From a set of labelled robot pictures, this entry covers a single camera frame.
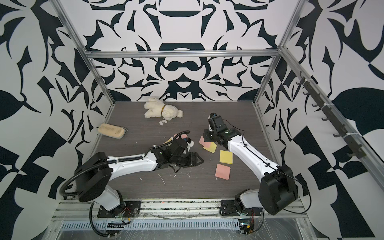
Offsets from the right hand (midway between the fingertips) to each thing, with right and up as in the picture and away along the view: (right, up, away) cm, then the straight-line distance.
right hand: (206, 132), depth 85 cm
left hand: (-4, -13, -6) cm, 15 cm away
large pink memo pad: (+10, -22, 0) cm, 24 cm away
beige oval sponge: (-59, -1, +14) cm, 61 cm away
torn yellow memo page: (+5, -11, +11) cm, 16 cm away
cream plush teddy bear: (-33, +15, +20) cm, 42 cm away
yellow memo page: (+13, -16, +6) cm, 21 cm away
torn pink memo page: (0, -9, +11) cm, 14 cm away
